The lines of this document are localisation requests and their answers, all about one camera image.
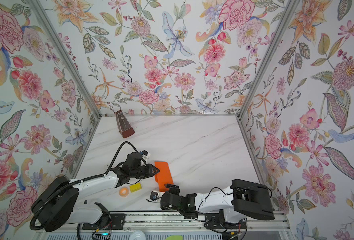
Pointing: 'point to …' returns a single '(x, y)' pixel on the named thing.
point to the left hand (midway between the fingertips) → (160, 172)
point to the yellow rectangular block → (135, 187)
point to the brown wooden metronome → (124, 126)
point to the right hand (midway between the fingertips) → (163, 190)
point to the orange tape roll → (124, 191)
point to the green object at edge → (174, 237)
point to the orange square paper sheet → (164, 176)
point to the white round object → (138, 235)
